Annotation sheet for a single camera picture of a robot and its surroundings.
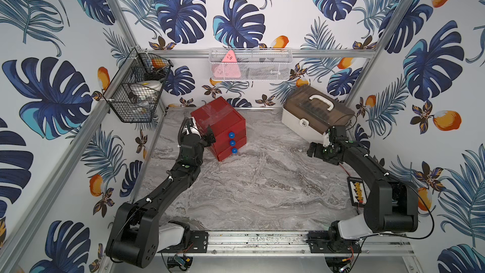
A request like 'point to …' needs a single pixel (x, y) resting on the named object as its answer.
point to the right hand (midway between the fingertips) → (318, 153)
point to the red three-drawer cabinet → (227, 126)
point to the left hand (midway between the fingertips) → (199, 127)
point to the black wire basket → (137, 66)
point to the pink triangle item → (228, 68)
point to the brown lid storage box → (312, 112)
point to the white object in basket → (146, 90)
